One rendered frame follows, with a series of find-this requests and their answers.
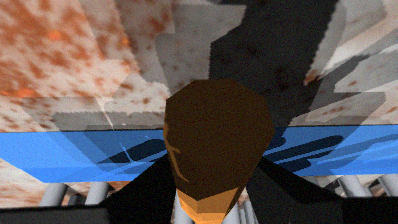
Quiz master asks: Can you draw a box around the orange-brown hook pick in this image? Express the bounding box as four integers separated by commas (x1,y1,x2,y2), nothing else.
163,79,276,224

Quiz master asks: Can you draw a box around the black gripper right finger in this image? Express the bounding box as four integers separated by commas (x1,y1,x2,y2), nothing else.
245,157,398,224

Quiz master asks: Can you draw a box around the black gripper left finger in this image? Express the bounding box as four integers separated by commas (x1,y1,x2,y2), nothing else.
0,153,176,224

